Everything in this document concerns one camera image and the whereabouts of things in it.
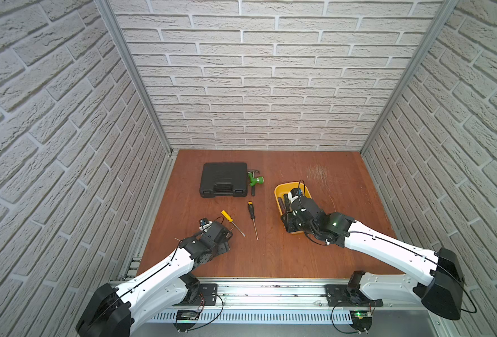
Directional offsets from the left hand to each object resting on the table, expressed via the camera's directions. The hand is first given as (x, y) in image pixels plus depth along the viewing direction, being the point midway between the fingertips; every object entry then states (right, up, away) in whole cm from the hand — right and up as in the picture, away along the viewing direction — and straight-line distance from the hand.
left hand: (223, 241), depth 84 cm
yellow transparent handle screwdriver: (+2, +7, +8) cm, 11 cm away
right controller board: (+50, -22, -14) cm, 57 cm away
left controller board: (-10, -20, -14) cm, 27 cm away
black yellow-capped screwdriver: (+12, +9, +9) cm, 17 cm away
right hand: (+25, +12, -6) cm, 29 cm away
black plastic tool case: (-2, +25, +18) cm, 31 cm away
